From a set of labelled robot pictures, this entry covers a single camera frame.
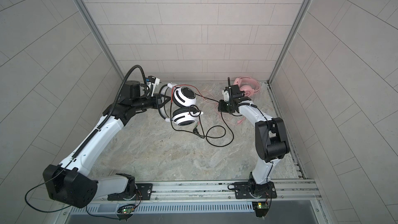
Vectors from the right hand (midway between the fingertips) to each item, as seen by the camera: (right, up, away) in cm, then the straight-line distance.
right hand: (218, 106), depth 93 cm
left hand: (-23, +7, -21) cm, 32 cm away
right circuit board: (+17, -43, -25) cm, 53 cm away
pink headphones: (+22, +13, +10) cm, 27 cm away
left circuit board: (-40, -41, -29) cm, 64 cm away
